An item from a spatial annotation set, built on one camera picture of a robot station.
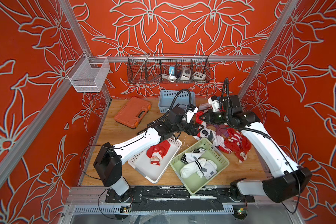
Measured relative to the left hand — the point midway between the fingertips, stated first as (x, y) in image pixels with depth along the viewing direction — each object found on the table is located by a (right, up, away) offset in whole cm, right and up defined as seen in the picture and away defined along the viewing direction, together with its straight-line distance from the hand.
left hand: (199, 123), depth 73 cm
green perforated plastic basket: (+13, -25, +12) cm, 31 cm away
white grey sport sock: (-2, -21, +9) cm, 22 cm away
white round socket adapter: (-5, +32, +18) cm, 37 cm away
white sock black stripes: (-3, -27, +5) cm, 27 cm away
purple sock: (+22, -7, +25) cm, 34 cm away
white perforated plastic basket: (-33, -25, +11) cm, 43 cm away
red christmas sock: (-21, -18, +15) cm, 31 cm away
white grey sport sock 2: (+9, -9, +23) cm, 26 cm away
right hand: (-2, +3, -1) cm, 4 cm away
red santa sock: (-24, -23, +11) cm, 35 cm away
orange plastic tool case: (-44, +6, +31) cm, 54 cm away
